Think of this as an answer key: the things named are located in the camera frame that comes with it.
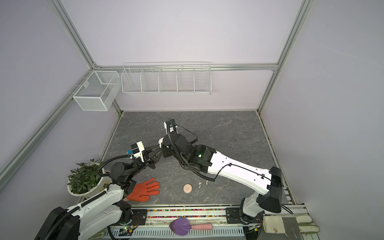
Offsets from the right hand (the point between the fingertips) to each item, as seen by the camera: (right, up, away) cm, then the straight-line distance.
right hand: (164, 140), depth 66 cm
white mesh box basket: (-50, +29, +31) cm, 65 cm away
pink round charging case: (+9, -28, +16) cm, 34 cm away
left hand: (0, -3, +2) cm, 4 cm away
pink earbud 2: (+20, -26, +19) cm, 38 cm away
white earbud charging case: (-2, 0, +1) cm, 2 cm away
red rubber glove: (-16, -29, +14) cm, 36 cm away
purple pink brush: (+7, -41, +4) cm, 42 cm away
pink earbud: (+16, -26, +18) cm, 36 cm away
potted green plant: (-38, -19, +4) cm, 43 cm away
